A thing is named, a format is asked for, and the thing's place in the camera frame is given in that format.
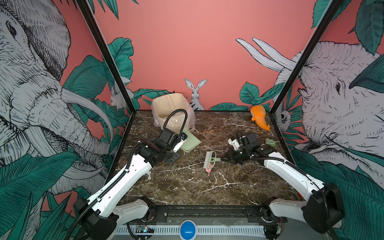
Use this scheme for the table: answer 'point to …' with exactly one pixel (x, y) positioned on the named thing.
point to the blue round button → (188, 230)
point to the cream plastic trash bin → (161, 106)
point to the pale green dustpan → (191, 141)
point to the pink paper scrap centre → (208, 170)
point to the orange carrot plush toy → (258, 113)
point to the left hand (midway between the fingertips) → (173, 149)
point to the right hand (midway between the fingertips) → (219, 158)
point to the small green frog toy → (270, 142)
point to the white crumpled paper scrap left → (149, 174)
